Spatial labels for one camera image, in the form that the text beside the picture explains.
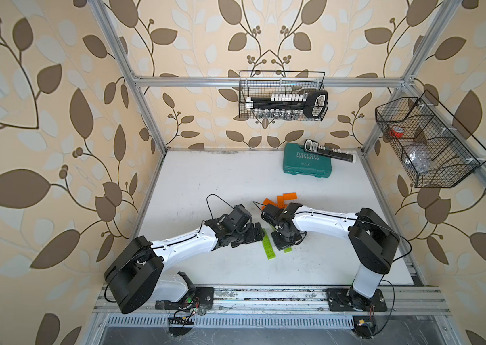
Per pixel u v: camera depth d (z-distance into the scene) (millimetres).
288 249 848
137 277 418
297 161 1105
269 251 849
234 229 656
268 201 999
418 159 701
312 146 1146
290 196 1023
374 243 466
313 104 840
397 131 806
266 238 775
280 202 997
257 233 753
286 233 724
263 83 912
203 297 742
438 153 722
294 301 752
